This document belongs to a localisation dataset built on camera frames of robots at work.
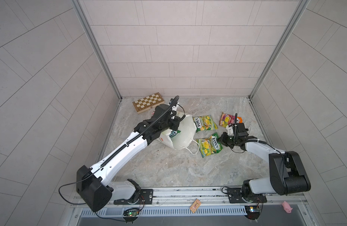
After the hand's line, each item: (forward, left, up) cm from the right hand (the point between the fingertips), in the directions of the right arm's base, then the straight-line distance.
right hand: (216, 138), depth 90 cm
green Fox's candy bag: (-5, +5, 0) cm, 7 cm away
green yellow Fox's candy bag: (+13, +5, 0) cm, 14 cm away
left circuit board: (-36, +49, 0) cm, 61 cm away
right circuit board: (-39, -10, -5) cm, 40 cm away
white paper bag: (+5, +18, +6) cm, 20 cm away
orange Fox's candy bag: (+14, -10, 0) cm, 17 cm away
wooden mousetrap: (-35, +18, -2) cm, 39 cm away
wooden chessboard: (+33, +47, +3) cm, 57 cm away
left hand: (+2, +22, +23) cm, 32 cm away
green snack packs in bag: (+4, +27, +4) cm, 28 cm away
